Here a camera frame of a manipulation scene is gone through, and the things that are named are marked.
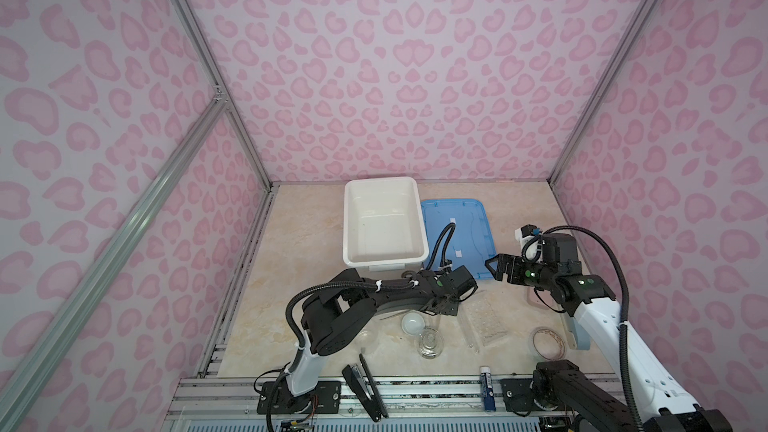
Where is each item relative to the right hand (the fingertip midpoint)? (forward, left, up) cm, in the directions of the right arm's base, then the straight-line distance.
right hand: (501, 262), depth 79 cm
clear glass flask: (-18, +19, -11) cm, 28 cm away
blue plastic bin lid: (+17, +3, -17) cm, 24 cm away
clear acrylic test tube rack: (-10, +4, -16) cm, 19 cm away
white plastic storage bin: (+23, +33, -16) cm, 43 cm away
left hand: (-5, +11, -15) cm, 19 cm away
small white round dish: (-11, +23, -15) cm, 30 cm away
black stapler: (-27, +35, -14) cm, 46 cm away
